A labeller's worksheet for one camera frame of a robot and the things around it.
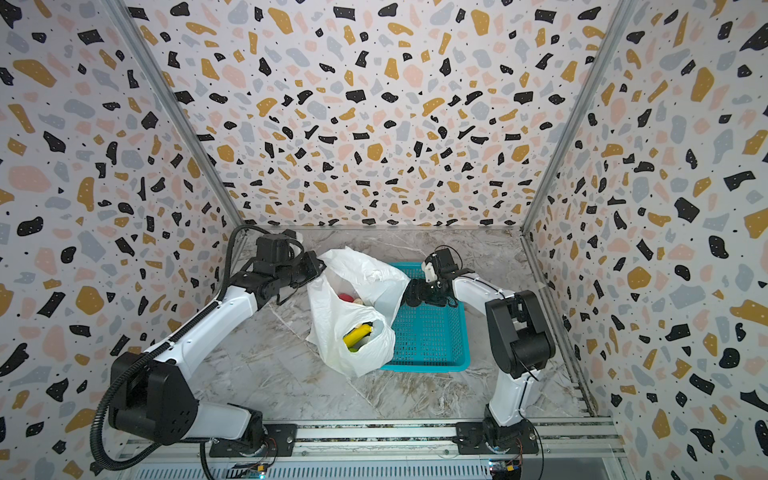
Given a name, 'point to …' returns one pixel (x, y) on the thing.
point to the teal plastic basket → (428, 339)
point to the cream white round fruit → (358, 301)
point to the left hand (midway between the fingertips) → (328, 257)
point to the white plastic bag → (382, 289)
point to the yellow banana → (354, 336)
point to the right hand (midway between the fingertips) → (410, 290)
